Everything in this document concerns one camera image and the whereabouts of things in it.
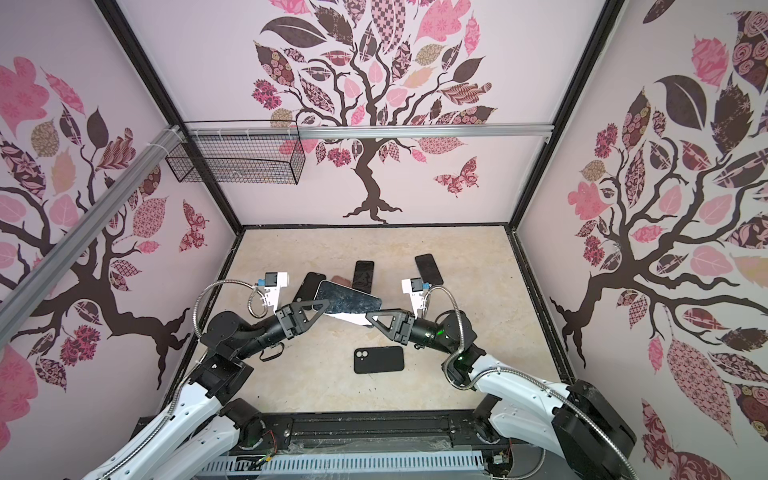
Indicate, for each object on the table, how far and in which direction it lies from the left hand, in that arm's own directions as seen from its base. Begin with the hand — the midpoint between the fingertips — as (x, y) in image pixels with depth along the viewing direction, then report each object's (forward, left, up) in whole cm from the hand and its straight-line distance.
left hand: (332, 311), depth 62 cm
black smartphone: (+2, -3, 0) cm, 3 cm away
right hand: (-1, -8, -2) cm, 8 cm away
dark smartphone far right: (+33, -27, -30) cm, 52 cm away
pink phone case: (+29, +5, -30) cm, 42 cm away
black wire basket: (+78, +52, -14) cm, 94 cm away
